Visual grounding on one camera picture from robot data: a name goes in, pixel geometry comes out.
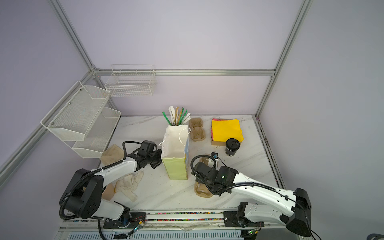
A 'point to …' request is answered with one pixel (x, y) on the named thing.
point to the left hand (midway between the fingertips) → (167, 157)
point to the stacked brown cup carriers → (197, 133)
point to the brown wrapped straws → (177, 108)
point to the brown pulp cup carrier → (200, 188)
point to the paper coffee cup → (232, 145)
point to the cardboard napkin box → (218, 143)
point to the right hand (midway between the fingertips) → (201, 176)
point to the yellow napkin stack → (224, 130)
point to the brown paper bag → (112, 154)
